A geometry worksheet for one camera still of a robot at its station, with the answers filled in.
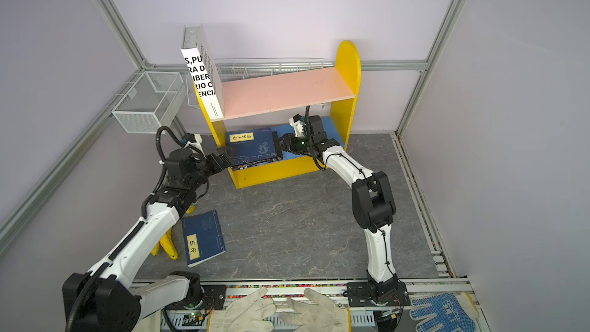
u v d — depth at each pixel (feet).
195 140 2.27
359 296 2.42
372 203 1.76
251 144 2.93
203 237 2.84
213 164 2.27
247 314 2.32
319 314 2.32
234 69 3.05
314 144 2.41
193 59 1.79
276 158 2.98
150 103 3.31
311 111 2.48
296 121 2.78
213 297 2.41
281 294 2.48
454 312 2.32
